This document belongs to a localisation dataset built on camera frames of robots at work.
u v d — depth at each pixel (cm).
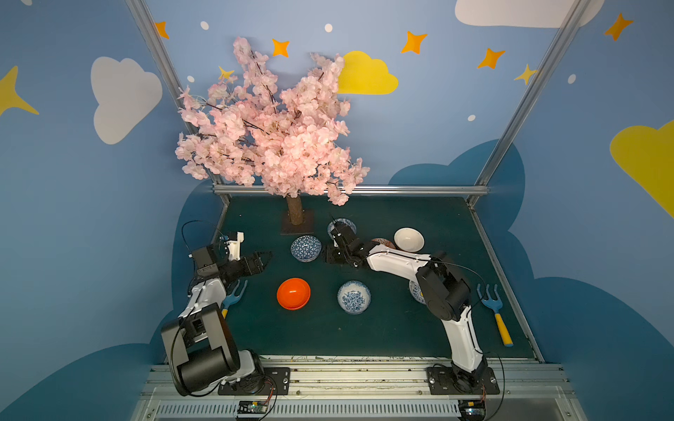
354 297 91
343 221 108
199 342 47
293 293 89
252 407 72
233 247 79
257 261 77
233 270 78
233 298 91
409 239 104
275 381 75
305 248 103
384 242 101
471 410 72
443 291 54
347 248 76
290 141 63
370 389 73
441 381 75
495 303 90
